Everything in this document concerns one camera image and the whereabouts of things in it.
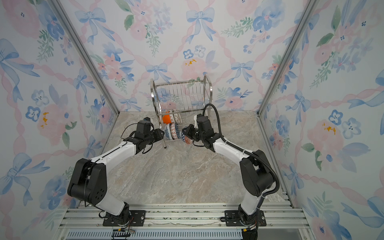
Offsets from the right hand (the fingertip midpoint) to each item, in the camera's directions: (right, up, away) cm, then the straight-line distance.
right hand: (181, 128), depth 86 cm
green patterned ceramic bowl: (-5, +7, +14) cm, 17 cm away
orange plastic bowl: (-11, +6, +15) cm, 19 cm away
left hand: (-12, -2, +5) cm, 13 cm away
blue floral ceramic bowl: (-9, -4, +7) cm, 12 cm away
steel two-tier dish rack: (-6, +19, +31) cm, 37 cm away
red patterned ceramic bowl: (+2, -6, -1) cm, 6 cm away
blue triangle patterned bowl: (-5, -1, +6) cm, 8 cm away
